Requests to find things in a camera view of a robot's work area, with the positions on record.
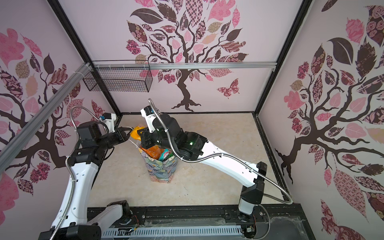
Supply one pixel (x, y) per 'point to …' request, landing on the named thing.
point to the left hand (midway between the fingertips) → (134, 131)
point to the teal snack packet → (166, 154)
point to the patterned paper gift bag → (160, 171)
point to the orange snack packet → (154, 152)
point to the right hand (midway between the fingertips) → (137, 129)
